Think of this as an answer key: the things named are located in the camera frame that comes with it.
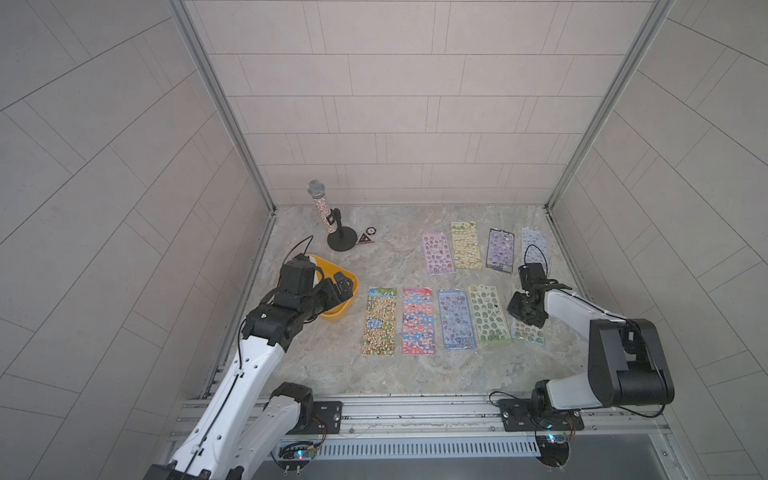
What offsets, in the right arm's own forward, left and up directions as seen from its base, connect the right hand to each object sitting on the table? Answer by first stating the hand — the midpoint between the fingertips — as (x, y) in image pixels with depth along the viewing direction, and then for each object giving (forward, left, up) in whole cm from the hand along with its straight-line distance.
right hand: (515, 309), depth 92 cm
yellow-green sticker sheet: (+23, +11, +3) cm, 26 cm away
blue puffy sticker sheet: (-6, +19, +2) cm, 20 cm away
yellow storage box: (+14, +58, +9) cm, 60 cm away
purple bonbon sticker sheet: (+21, -1, +3) cm, 21 cm away
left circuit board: (-33, +60, +6) cm, 69 cm away
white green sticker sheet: (-8, 0, +3) cm, 9 cm away
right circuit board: (-34, +2, +2) cm, 34 cm away
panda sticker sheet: (-4, +42, +3) cm, 42 cm away
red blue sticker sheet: (-5, +31, +3) cm, 31 cm away
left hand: (0, +49, +21) cm, 53 cm away
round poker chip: (+32, +45, +5) cm, 55 cm away
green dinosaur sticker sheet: (-5, +9, +2) cm, 11 cm away
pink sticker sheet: (+21, +21, +4) cm, 30 cm away
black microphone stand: (+28, +55, +7) cm, 62 cm away
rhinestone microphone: (+22, +56, +34) cm, 70 cm away
